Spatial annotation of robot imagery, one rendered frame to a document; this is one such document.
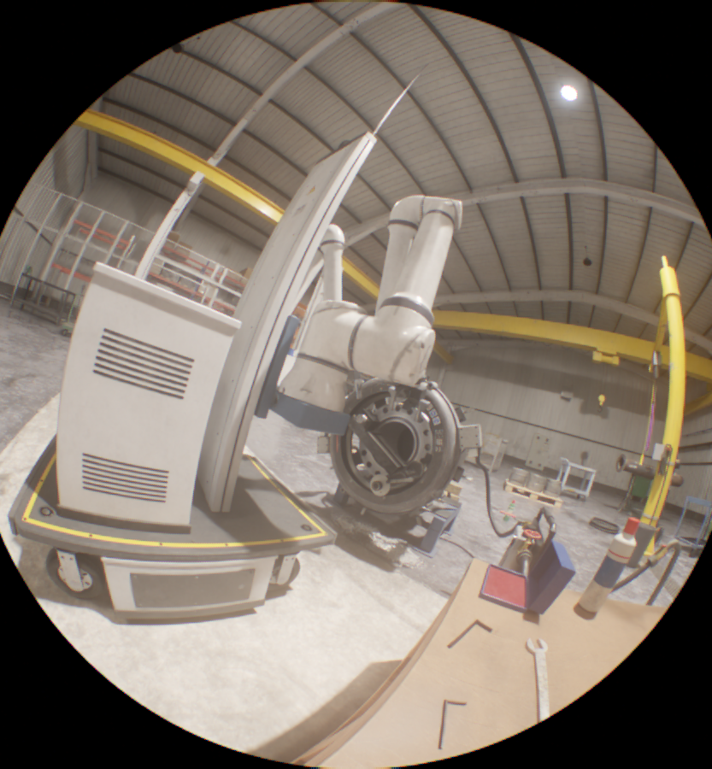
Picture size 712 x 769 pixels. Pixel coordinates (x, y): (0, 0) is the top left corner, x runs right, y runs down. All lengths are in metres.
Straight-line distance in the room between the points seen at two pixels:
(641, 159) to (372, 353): 9.02
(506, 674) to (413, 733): 0.17
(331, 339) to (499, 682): 0.75
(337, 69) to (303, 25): 1.65
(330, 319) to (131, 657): 1.04
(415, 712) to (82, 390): 0.67
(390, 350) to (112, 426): 0.61
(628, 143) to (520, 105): 2.99
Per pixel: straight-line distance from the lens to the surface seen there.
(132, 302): 0.54
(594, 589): 0.73
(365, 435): 1.36
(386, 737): 0.34
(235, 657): 0.87
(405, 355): 0.58
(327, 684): 0.88
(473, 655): 0.46
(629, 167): 9.23
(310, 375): 0.64
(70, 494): 0.67
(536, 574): 0.74
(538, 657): 0.52
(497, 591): 0.63
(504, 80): 7.91
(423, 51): 7.77
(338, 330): 0.65
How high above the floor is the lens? 0.77
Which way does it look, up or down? 3 degrees up
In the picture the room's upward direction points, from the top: 19 degrees clockwise
